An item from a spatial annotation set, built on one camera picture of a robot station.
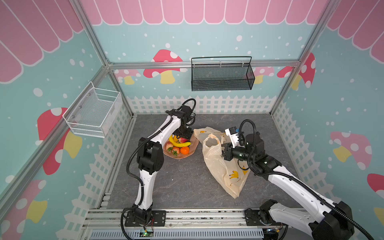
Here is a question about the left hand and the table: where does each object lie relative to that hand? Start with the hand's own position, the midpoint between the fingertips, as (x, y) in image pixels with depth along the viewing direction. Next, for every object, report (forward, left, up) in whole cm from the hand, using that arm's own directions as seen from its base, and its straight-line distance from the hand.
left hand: (183, 137), depth 94 cm
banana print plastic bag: (-25, -25, +7) cm, 36 cm away
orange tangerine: (-6, -1, -5) cm, 8 cm away
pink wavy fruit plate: (-4, -6, -7) cm, 10 cm away
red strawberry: (-7, +5, -5) cm, 10 cm away
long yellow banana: (-3, +1, -3) cm, 5 cm away
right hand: (-16, -17, +15) cm, 28 cm away
